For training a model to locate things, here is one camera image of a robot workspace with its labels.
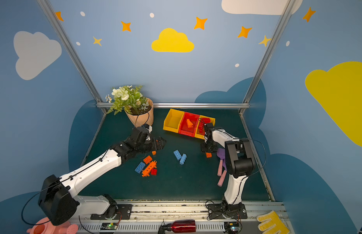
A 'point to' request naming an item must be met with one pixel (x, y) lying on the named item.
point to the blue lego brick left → (140, 167)
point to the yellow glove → (279, 228)
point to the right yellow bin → (202, 136)
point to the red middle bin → (184, 129)
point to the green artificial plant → (127, 97)
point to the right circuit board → (231, 227)
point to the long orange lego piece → (146, 172)
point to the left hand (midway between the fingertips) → (162, 143)
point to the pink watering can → (44, 225)
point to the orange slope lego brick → (190, 124)
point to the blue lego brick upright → (183, 159)
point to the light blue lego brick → (177, 154)
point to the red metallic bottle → (181, 226)
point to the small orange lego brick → (153, 152)
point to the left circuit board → (109, 226)
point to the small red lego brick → (154, 171)
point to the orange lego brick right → (209, 155)
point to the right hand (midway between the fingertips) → (207, 150)
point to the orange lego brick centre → (148, 160)
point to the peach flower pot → (142, 114)
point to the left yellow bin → (171, 123)
